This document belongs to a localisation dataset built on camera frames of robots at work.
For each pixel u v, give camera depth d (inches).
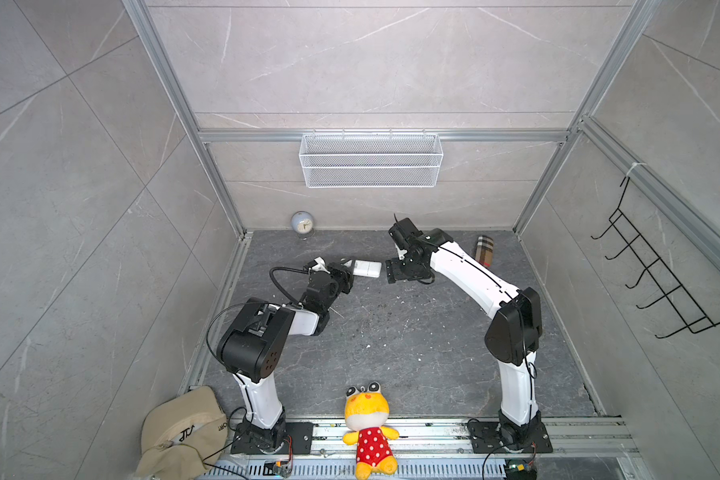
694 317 23.4
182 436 29.2
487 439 28.7
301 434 28.9
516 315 19.4
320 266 34.5
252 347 19.3
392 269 31.6
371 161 39.6
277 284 30.6
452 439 29.4
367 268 34.5
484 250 43.6
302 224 45.0
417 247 25.2
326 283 28.8
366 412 28.0
